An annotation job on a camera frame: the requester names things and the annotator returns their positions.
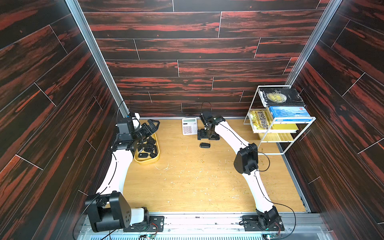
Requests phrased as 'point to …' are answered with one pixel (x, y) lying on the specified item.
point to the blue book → (289, 111)
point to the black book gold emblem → (281, 97)
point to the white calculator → (189, 126)
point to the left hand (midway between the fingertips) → (155, 125)
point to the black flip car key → (149, 148)
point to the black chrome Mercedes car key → (151, 141)
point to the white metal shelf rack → (259, 119)
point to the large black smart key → (204, 145)
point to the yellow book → (284, 127)
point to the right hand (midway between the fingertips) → (208, 136)
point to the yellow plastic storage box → (149, 159)
